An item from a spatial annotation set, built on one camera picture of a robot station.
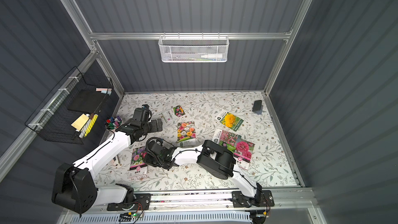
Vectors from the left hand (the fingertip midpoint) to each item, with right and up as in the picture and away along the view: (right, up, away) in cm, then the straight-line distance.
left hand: (155, 124), depth 86 cm
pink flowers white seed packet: (+42, -10, +8) cm, 44 cm away
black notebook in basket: (-33, +13, -7) cm, 36 cm away
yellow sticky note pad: (-29, +3, -16) cm, 34 cm away
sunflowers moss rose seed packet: (+6, +5, +22) cm, 23 cm away
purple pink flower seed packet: (-9, -23, -2) cm, 25 cm away
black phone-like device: (+65, +10, +23) cm, 70 cm away
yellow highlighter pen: (-25, +2, -15) cm, 29 cm away
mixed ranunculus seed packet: (+16, -8, +11) cm, 21 cm away
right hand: (-7, -21, -5) cm, 23 cm away
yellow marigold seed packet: (+45, 0, +18) cm, 48 cm away
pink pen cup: (-25, 0, +2) cm, 26 cm away
